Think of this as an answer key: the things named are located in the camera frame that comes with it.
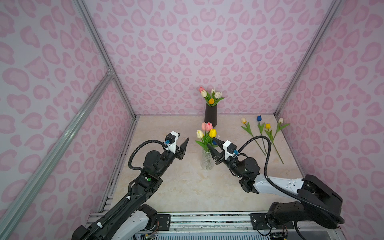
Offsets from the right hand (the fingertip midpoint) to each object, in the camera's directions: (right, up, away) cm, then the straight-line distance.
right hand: (211, 140), depth 68 cm
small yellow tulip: (+46, +7, +42) cm, 63 cm away
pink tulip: (-4, +30, +26) cm, 40 cm away
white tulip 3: (+54, +6, +43) cm, 69 cm away
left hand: (-13, +3, +1) cm, 13 cm away
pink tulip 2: (-1, +6, +5) cm, 8 cm away
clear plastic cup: (-1, -13, +17) cm, 22 cm away
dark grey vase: (+3, +15, +38) cm, 41 cm away
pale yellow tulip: (-5, +3, +2) cm, 6 cm away
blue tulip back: (+41, +6, +43) cm, 60 cm away
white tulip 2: (+6, +25, +20) cm, 33 cm away
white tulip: (+3, +29, +27) cm, 40 cm away
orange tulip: (+2, +21, +20) cm, 29 cm away
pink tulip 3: (-3, +7, +8) cm, 11 cm away
